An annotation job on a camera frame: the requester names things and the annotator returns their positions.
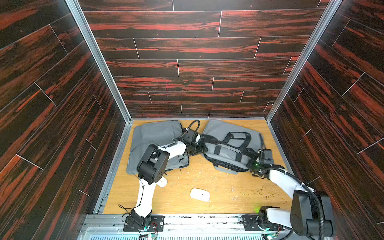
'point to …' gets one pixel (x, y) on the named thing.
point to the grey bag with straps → (229, 147)
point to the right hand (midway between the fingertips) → (251, 164)
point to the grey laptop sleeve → (160, 132)
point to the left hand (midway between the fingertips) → (207, 151)
